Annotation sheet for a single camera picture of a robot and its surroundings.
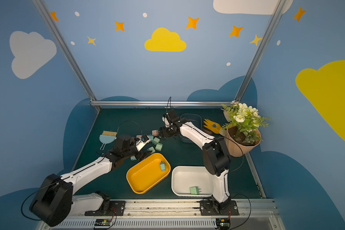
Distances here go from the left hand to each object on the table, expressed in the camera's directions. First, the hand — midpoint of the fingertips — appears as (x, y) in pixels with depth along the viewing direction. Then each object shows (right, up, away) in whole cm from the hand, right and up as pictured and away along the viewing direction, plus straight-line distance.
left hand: (147, 143), depth 86 cm
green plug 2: (+6, -4, +9) cm, 12 cm away
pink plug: (+3, +5, +18) cm, 19 cm away
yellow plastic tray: (-2, -19, 0) cm, 20 cm away
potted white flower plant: (+57, +8, -3) cm, 58 cm away
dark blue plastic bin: (+33, +15, +21) cm, 42 cm away
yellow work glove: (+46, +9, +20) cm, 51 cm away
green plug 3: (+3, 0, +11) cm, 12 cm away
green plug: (+28, -25, -8) cm, 39 cm away
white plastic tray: (+23, -22, +1) cm, 31 cm away
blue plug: (+9, -14, 0) cm, 17 cm away
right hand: (+11, +6, +7) cm, 14 cm away
